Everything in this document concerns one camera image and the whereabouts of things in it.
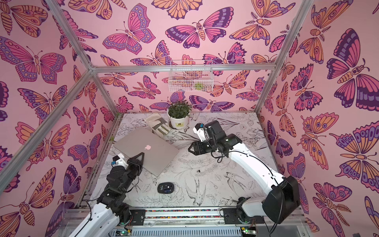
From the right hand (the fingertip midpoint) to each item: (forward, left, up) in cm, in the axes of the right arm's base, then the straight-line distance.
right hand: (194, 146), depth 77 cm
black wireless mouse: (-15, +16, -18) cm, 28 cm away
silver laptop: (+2, +21, -9) cm, 23 cm away
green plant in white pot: (+28, +11, -4) cm, 30 cm away
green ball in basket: (+50, -2, +2) cm, 50 cm away
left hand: (-2, +26, -2) cm, 26 cm away
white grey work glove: (+30, +28, -17) cm, 44 cm away
